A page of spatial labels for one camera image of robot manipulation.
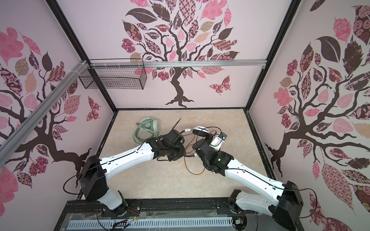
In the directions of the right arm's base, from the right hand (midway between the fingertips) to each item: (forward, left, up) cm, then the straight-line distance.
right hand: (207, 141), depth 78 cm
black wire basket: (+67, +74, -1) cm, 100 cm away
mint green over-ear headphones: (+20, +39, -14) cm, 46 cm away
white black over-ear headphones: (+5, +4, +3) cm, 7 cm away
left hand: (-6, +12, -6) cm, 15 cm away
